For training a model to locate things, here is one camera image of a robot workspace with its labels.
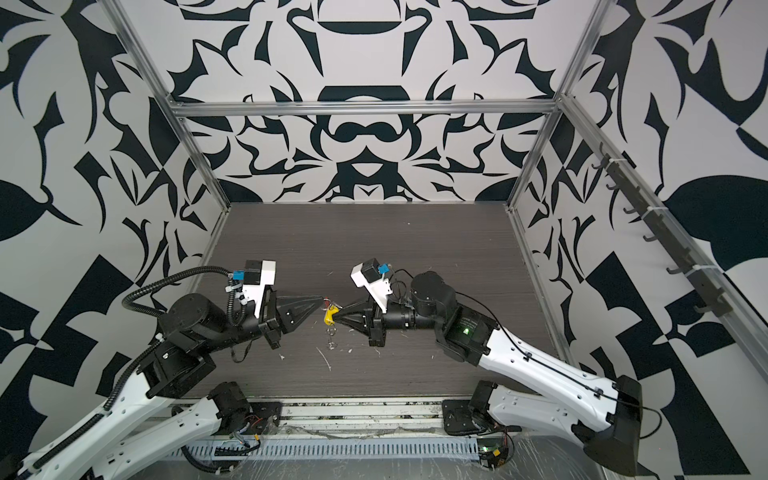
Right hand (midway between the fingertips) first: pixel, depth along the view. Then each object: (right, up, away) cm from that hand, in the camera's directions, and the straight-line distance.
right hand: (337, 319), depth 56 cm
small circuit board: (+34, -35, +15) cm, 51 cm away
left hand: (-2, +5, -3) cm, 6 cm away
